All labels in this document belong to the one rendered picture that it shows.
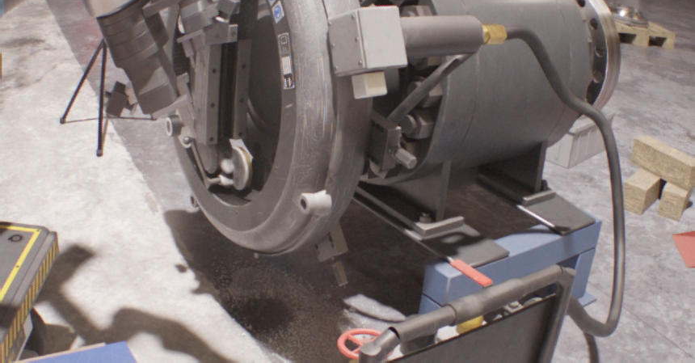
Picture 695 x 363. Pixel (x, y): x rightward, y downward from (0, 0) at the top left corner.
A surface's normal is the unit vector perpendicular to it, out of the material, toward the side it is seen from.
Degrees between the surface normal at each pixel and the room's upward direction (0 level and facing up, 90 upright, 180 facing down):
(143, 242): 0
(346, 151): 96
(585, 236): 90
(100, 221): 0
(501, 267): 90
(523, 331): 90
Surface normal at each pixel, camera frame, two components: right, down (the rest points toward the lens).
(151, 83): 0.09, 0.21
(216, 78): 0.58, 0.35
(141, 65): 0.26, 0.65
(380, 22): 0.58, -0.01
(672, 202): -0.54, 0.29
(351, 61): -0.80, 0.17
